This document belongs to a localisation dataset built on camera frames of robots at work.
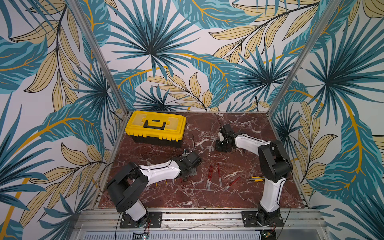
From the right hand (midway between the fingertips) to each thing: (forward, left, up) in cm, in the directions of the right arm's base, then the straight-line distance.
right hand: (217, 148), depth 99 cm
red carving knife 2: (-22, +7, -1) cm, 24 cm away
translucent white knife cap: (+4, +16, -1) cm, 16 cm away
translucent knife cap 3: (-1, +3, 0) cm, 3 cm away
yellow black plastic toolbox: (+4, +33, +17) cm, 37 cm away
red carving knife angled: (-23, -5, -1) cm, 24 cm away
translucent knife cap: (+2, +10, 0) cm, 10 cm away
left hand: (-16, +18, +1) cm, 24 cm away
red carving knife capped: (-21, +24, 0) cm, 32 cm away
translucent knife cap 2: (+1, +5, -1) cm, 5 cm away
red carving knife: (-19, +8, -1) cm, 20 cm away
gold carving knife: (-23, +37, 0) cm, 44 cm away
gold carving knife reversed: (-21, +32, -1) cm, 39 cm away
